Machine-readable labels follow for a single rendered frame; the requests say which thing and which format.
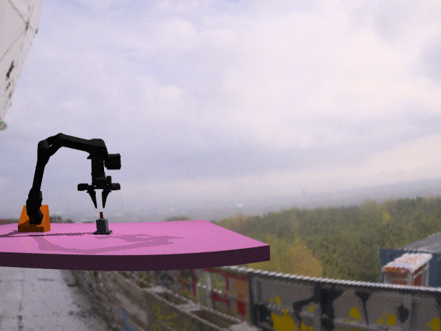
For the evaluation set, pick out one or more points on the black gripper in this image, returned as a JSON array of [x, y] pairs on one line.
[[90, 188]]

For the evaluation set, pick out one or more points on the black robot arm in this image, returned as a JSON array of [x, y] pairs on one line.
[[46, 148]]

